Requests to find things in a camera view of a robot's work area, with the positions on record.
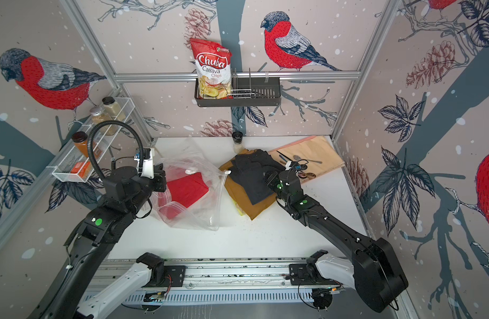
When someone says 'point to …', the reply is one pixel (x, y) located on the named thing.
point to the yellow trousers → (239, 209)
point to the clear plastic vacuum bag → (192, 158)
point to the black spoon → (291, 159)
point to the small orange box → (86, 170)
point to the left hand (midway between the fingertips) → (163, 160)
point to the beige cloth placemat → (309, 157)
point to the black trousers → (248, 171)
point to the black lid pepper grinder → (238, 139)
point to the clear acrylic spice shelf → (74, 162)
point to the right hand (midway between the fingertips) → (266, 174)
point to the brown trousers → (252, 211)
